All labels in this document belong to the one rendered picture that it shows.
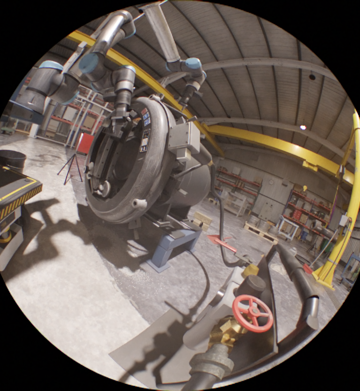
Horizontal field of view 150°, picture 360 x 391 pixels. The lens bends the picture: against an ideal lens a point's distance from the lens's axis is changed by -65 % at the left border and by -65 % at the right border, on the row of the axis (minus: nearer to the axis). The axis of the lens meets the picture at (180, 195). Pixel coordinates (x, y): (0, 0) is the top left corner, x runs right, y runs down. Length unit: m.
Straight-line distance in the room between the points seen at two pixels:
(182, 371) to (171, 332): 0.21
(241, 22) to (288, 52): 2.61
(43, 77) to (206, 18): 7.93
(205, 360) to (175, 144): 0.55
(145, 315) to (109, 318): 0.17
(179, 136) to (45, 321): 0.88
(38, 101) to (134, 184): 0.67
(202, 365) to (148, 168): 0.54
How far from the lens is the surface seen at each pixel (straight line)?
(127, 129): 0.84
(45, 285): 0.76
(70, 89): 0.96
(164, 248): 0.90
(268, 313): 0.24
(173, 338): 0.71
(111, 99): 0.70
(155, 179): 0.53
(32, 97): 0.84
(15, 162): 1.21
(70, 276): 0.79
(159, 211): 1.01
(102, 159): 0.81
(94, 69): 0.69
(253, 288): 0.27
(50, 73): 0.88
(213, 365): 0.21
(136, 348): 0.65
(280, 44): 8.59
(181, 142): 0.50
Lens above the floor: 0.62
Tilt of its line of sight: 7 degrees down
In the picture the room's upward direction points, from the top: 23 degrees clockwise
